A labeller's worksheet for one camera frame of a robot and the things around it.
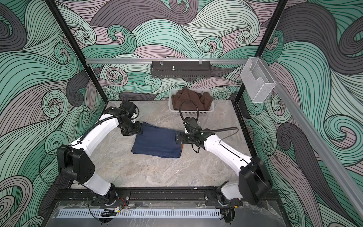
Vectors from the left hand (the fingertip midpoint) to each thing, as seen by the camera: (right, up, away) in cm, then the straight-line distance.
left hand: (138, 131), depth 82 cm
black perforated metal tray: (+26, +42, +14) cm, 51 cm away
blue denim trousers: (+9, -9, +15) cm, 20 cm away
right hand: (+25, -4, 0) cm, 26 cm away
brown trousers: (+43, +20, +23) cm, 53 cm away
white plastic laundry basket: (+20, +28, +32) cm, 47 cm away
